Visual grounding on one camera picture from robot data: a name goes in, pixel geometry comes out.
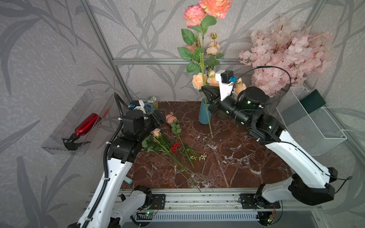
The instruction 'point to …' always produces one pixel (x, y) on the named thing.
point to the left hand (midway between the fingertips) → (161, 113)
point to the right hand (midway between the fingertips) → (203, 86)
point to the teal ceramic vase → (205, 117)
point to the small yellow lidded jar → (153, 99)
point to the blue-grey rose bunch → (148, 108)
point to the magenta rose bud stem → (155, 143)
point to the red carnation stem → (175, 148)
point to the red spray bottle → (70, 144)
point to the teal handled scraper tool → (128, 180)
